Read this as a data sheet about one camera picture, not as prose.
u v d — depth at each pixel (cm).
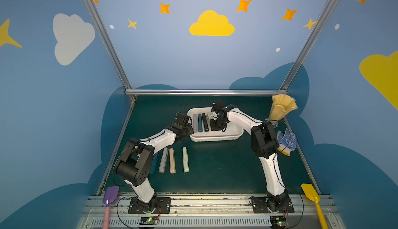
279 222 71
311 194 77
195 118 107
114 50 93
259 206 74
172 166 84
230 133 102
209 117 105
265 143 59
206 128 101
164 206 74
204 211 73
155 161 86
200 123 104
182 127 73
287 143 96
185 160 87
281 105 88
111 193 78
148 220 71
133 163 47
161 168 84
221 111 78
